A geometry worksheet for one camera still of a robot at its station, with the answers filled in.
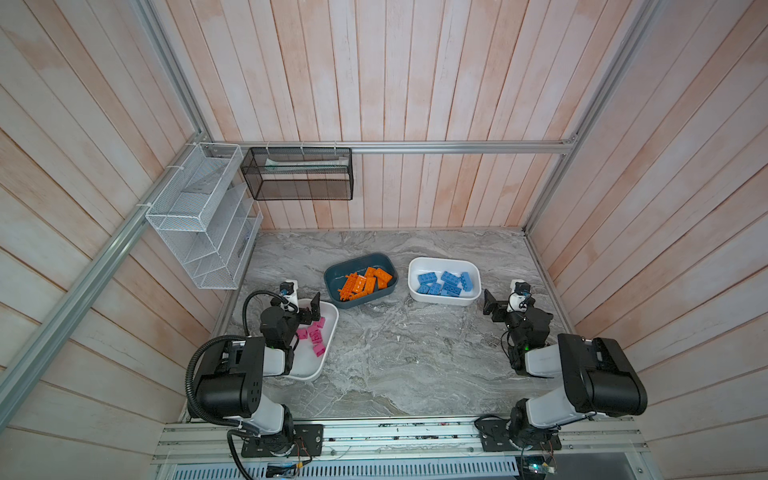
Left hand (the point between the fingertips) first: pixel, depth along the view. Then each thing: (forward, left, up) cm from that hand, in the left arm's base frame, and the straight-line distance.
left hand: (305, 295), depth 91 cm
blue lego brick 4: (+8, -38, -7) cm, 40 cm away
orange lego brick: (+11, -25, -7) cm, 28 cm away
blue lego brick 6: (+7, -42, -6) cm, 43 cm away
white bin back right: (+17, -45, -7) cm, 48 cm away
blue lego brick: (+11, -40, -7) cm, 42 cm away
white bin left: (-20, -2, -6) cm, 21 cm away
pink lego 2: (-11, -4, -7) cm, 13 cm away
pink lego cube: (-7, -5, -5) cm, 10 cm away
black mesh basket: (+41, +5, +16) cm, 44 cm away
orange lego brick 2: (+9, -20, -7) cm, 23 cm away
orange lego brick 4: (+4, -16, -6) cm, 17 cm away
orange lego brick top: (+14, -20, -7) cm, 25 cm away
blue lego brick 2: (+11, -48, -7) cm, 50 cm away
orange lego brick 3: (+9, -24, -8) cm, 27 cm away
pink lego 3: (-15, -5, -5) cm, 17 cm away
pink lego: (-9, +1, -7) cm, 12 cm away
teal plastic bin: (+11, -8, -6) cm, 15 cm away
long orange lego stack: (+8, -14, -5) cm, 17 cm away
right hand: (+1, -61, +2) cm, 61 cm away
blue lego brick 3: (+7, -48, -6) cm, 48 cm away
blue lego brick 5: (+9, -53, -5) cm, 54 cm away
